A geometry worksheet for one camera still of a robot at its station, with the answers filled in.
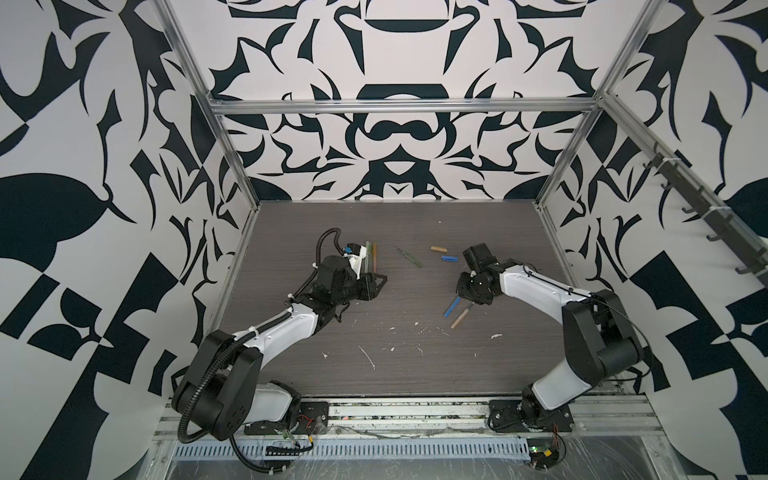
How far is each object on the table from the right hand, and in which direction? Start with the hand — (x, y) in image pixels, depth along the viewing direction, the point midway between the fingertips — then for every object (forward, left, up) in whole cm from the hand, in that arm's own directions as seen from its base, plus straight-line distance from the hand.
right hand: (462, 289), depth 92 cm
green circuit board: (-40, -13, -5) cm, 43 cm away
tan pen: (-9, +2, -3) cm, 10 cm away
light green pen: (+13, +29, -2) cm, 32 cm away
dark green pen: (+15, +15, -4) cm, 22 cm away
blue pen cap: (+13, +1, -3) cm, 14 cm away
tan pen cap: (+17, +4, -3) cm, 18 cm away
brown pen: (+14, +27, -3) cm, 31 cm away
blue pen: (-4, +3, -3) cm, 6 cm away
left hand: (0, +24, +11) cm, 26 cm away
